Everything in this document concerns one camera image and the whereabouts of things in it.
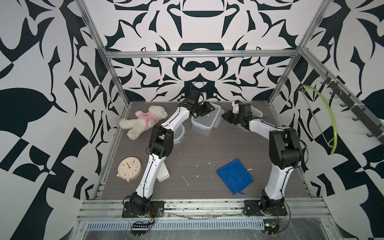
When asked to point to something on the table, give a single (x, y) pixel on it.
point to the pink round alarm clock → (129, 168)
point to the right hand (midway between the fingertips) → (221, 112)
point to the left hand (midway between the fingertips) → (213, 108)
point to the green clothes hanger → (335, 142)
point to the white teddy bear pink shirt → (144, 120)
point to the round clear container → (179, 135)
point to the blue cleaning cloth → (235, 176)
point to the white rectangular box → (163, 174)
